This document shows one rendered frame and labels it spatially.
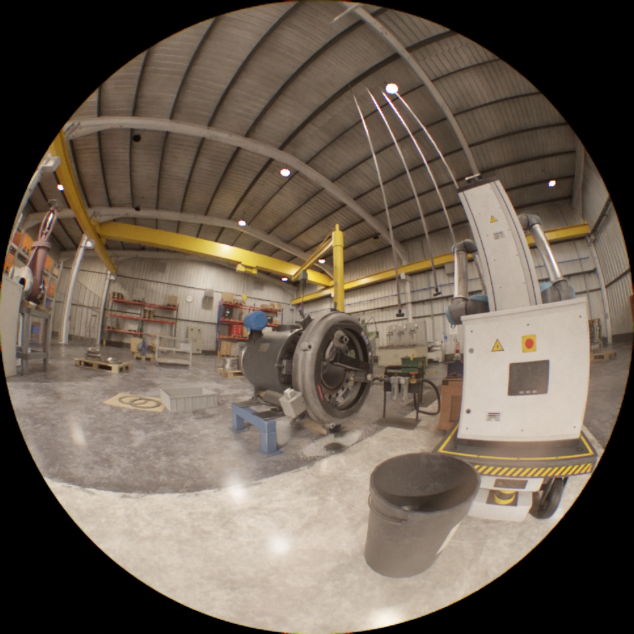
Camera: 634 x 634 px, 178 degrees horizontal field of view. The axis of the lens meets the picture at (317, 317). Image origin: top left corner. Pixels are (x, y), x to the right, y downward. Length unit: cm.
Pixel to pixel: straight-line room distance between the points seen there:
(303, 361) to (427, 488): 82
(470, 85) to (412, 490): 940
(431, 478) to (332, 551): 43
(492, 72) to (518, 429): 932
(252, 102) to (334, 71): 285
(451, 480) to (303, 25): 801
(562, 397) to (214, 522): 134
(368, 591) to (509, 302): 137
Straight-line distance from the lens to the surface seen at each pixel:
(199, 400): 245
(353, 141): 912
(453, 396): 178
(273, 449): 148
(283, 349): 140
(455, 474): 76
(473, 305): 142
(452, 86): 888
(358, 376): 137
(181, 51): 811
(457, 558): 91
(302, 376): 107
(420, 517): 52
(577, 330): 91
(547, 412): 91
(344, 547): 88
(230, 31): 767
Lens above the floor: 72
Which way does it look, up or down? 9 degrees up
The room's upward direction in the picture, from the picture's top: 1 degrees clockwise
